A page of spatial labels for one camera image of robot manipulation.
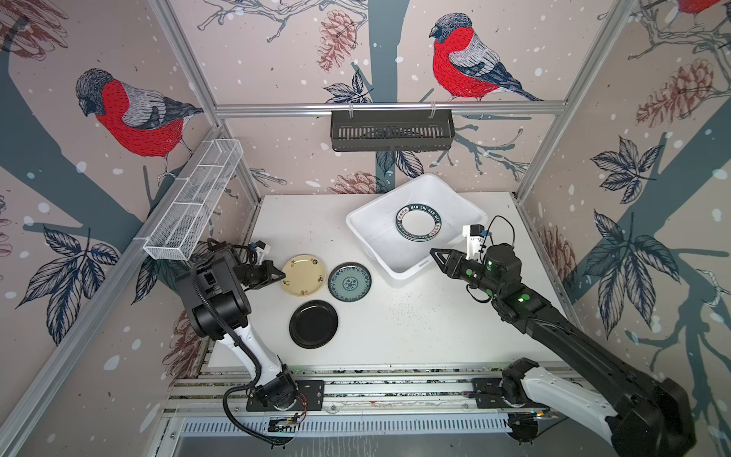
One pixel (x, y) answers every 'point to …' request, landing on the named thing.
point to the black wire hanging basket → (392, 132)
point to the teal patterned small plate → (349, 282)
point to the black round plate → (313, 324)
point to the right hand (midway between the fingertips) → (430, 255)
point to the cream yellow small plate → (306, 274)
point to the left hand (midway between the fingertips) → (278, 274)
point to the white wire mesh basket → (177, 231)
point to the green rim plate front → (418, 223)
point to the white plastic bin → (394, 257)
